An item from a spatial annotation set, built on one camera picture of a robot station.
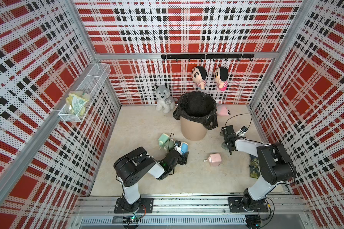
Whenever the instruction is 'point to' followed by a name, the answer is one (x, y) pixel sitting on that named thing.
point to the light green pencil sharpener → (163, 139)
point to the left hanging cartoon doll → (198, 74)
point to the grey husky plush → (165, 101)
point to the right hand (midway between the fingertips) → (235, 138)
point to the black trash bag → (197, 106)
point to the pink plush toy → (222, 110)
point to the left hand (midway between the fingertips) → (184, 150)
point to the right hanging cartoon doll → (220, 75)
